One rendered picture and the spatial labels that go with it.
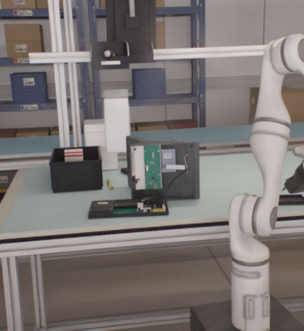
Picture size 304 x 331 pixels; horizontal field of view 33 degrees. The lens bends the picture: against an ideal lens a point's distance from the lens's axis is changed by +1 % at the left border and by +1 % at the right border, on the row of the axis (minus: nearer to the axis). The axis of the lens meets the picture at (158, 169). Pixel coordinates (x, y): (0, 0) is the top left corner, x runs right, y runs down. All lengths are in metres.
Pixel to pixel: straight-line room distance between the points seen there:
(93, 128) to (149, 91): 3.19
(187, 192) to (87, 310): 1.57
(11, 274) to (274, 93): 1.03
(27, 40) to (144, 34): 2.02
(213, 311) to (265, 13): 5.05
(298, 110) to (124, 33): 2.29
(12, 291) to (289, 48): 1.16
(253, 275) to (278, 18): 5.14
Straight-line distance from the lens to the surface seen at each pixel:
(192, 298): 3.31
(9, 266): 1.80
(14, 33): 5.39
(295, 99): 5.25
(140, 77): 5.40
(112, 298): 3.34
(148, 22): 3.59
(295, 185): 1.69
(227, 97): 6.08
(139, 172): 1.81
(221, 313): 1.41
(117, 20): 3.56
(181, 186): 1.84
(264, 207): 1.21
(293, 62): 1.33
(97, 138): 2.28
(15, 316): 1.86
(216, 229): 1.68
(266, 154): 1.25
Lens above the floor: 1.54
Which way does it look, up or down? 14 degrees down
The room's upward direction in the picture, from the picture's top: 2 degrees counter-clockwise
